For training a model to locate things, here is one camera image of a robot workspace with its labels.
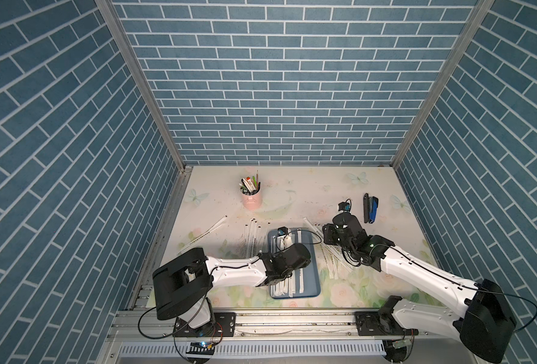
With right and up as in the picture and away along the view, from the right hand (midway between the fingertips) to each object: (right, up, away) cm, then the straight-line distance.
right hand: (326, 228), depth 83 cm
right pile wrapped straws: (+4, -12, +6) cm, 14 cm away
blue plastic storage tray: (-14, -21, -2) cm, 25 cm away
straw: (-10, -19, -4) cm, 21 cm away
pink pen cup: (-29, +9, +15) cm, 34 cm away
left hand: (-6, -10, 0) cm, 12 cm away
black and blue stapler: (+24, +7, +18) cm, 31 cm away
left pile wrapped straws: (-28, -7, +11) cm, 31 cm away
